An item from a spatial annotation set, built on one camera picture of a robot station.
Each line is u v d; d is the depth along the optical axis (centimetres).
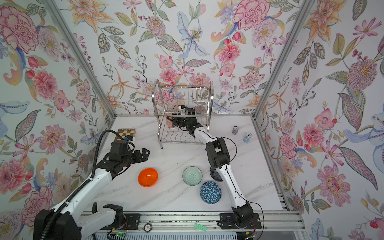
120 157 63
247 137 101
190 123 90
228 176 68
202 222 75
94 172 52
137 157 75
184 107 99
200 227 71
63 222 39
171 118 100
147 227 73
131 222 73
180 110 100
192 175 87
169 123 101
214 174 88
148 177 86
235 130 107
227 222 74
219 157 70
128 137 75
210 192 82
